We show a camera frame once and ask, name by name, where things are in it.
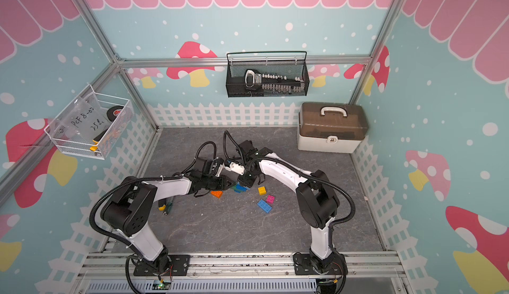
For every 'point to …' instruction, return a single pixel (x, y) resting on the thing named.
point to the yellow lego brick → (262, 191)
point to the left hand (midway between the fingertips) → (233, 187)
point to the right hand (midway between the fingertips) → (244, 180)
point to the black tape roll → (113, 112)
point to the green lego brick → (234, 187)
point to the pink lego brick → (270, 199)
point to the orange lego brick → (217, 193)
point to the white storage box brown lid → (337, 127)
